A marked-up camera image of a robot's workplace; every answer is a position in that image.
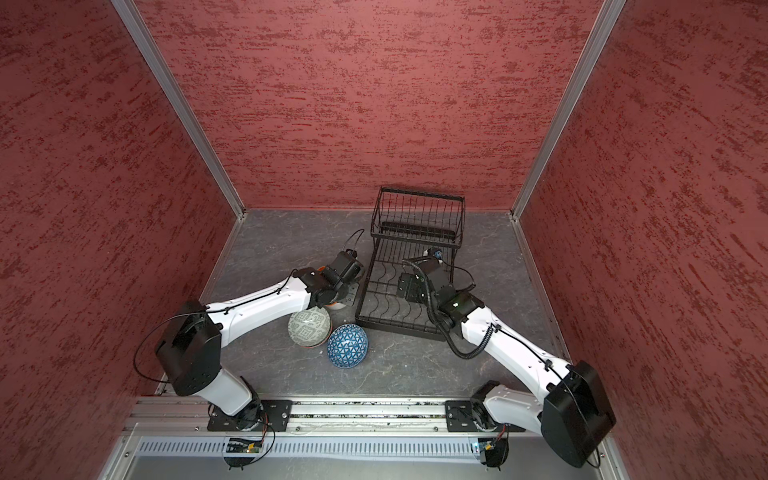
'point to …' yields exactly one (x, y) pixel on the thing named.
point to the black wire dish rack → (407, 225)
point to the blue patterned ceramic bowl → (347, 345)
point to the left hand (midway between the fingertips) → (346, 293)
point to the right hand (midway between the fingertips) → (410, 288)
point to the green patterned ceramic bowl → (310, 327)
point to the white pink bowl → (336, 305)
